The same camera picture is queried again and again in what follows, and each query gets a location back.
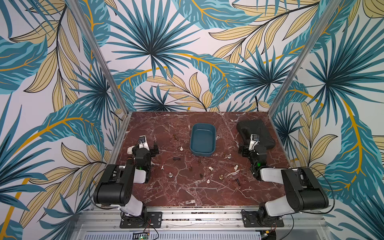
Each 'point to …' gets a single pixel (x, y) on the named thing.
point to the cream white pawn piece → (181, 148)
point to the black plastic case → (247, 128)
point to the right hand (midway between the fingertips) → (249, 142)
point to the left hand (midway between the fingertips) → (146, 143)
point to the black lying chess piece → (176, 158)
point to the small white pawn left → (162, 168)
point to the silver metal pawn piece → (229, 156)
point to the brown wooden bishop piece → (175, 137)
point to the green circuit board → (143, 238)
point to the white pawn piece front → (208, 181)
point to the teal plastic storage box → (202, 141)
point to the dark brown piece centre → (190, 169)
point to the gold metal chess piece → (221, 177)
